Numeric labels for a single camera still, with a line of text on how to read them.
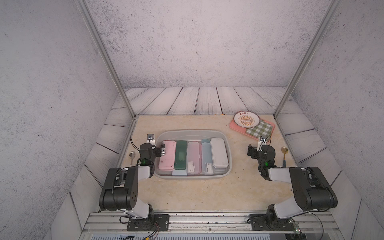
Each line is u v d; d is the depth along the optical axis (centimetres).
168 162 91
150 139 81
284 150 99
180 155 93
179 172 89
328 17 73
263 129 111
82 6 70
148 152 72
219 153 93
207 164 89
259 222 73
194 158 91
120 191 45
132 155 96
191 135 104
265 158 71
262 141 79
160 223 73
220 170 87
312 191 45
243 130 111
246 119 118
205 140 101
